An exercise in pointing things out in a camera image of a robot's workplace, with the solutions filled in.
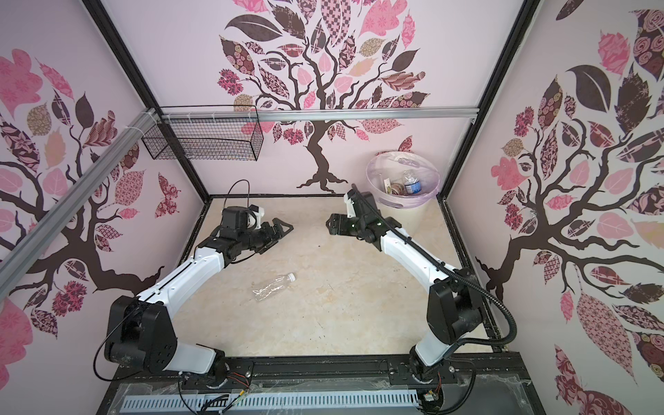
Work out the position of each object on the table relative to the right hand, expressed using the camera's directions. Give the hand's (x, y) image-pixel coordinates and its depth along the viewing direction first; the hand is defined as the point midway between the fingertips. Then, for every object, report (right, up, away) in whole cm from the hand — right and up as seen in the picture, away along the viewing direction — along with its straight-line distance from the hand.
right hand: (336, 220), depth 85 cm
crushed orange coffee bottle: (+23, +12, +11) cm, 28 cm away
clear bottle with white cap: (-23, -24, +6) cm, 34 cm away
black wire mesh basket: (-41, +33, +10) cm, 54 cm away
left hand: (-17, -5, -1) cm, 18 cm away
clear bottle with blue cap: (+29, +13, +10) cm, 33 cm away
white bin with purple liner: (+28, +3, +2) cm, 28 cm away
